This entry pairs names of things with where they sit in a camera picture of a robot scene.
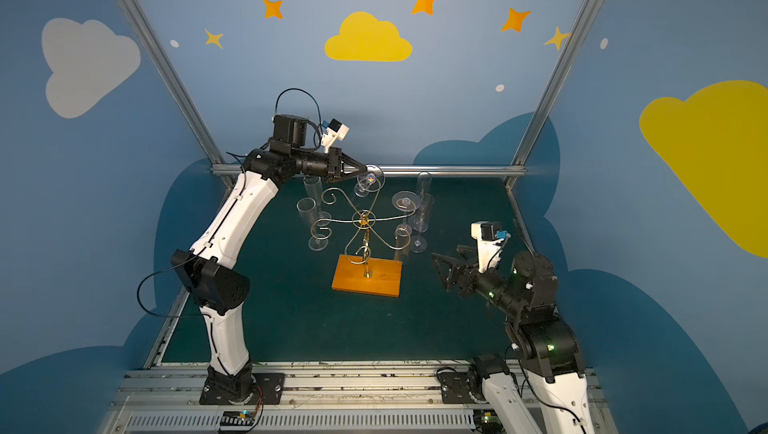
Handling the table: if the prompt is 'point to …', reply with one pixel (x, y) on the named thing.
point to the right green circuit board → (483, 417)
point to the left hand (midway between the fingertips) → (364, 167)
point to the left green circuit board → (237, 418)
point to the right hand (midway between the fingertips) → (450, 249)
